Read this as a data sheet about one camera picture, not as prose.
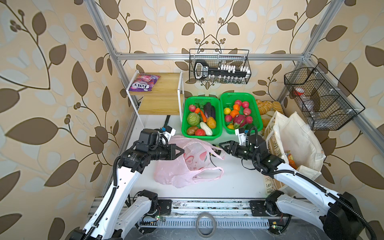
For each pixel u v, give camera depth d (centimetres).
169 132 64
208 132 99
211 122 102
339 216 38
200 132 96
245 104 116
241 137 72
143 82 84
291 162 78
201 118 110
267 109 112
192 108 112
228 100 116
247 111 110
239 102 116
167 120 111
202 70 84
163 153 59
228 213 74
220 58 91
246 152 66
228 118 108
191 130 99
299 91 81
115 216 39
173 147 60
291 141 83
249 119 105
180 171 67
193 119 101
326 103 72
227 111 111
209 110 109
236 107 112
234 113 108
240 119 99
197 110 112
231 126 99
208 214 75
